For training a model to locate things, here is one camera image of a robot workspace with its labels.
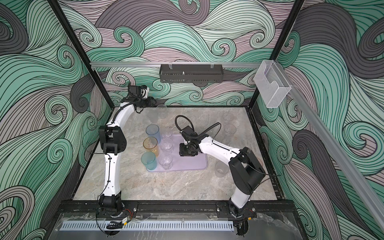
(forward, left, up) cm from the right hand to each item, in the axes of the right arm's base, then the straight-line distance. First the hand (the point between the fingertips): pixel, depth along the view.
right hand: (182, 153), depth 86 cm
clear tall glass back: (-2, +10, -7) cm, 12 cm away
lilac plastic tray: (-4, -1, -6) cm, 7 cm away
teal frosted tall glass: (-3, +20, -4) cm, 20 cm away
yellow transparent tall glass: (+6, +20, -2) cm, 21 cm away
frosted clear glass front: (-7, -24, -6) cm, 25 cm away
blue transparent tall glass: (+14, +19, +2) cm, 24 cm away
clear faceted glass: (+5, +10, -1) cm, 11 cm away
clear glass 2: (+32, -33, -5) cm, 46 cm away
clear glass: (+18, +11, -3) cm, 21 cm away
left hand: (+36, +20, +9) cm, 42 cm away
